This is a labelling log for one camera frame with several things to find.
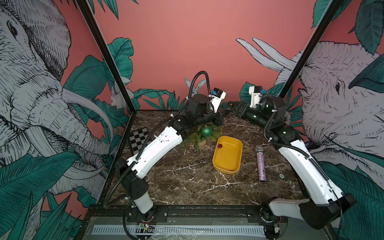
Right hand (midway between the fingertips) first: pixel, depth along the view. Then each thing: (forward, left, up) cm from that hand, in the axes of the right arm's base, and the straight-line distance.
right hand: (228, 101), depth 63 cm
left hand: (-2, -1, -3) cm, 4 cm away
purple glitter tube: (-8, -26, -43) cm, 51 cm away
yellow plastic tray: (-2, -6, -44) cm, 44 cm away
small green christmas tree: (+6, +14, -40) cm, 43 cm away
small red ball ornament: (+4, -2, -42) cm, 43 cm away
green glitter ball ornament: (-5, +9, -15) cm, 18 cm away
